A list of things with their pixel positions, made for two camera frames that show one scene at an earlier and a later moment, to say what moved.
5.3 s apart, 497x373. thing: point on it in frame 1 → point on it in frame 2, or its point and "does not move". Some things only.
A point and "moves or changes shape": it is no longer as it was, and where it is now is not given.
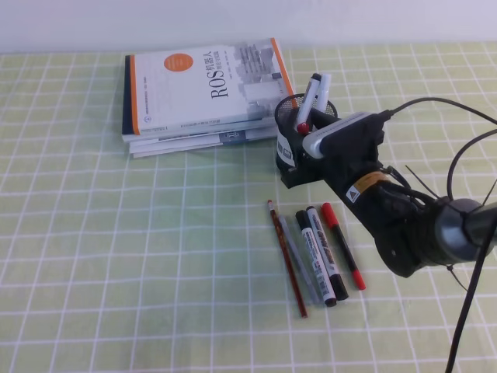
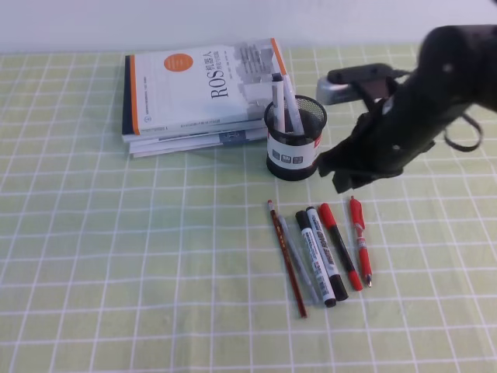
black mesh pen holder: [292, 123] moves or changes shape
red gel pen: [303, 128] → [358, 217]
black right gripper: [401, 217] → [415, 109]
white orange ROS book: [203, 89] does not move
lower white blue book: [151, 147] does not move
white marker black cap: [310, 95] → [278, 102]
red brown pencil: [289, 261] does not move
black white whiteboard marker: [335, 275] does not move
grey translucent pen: [300, 262] does not move
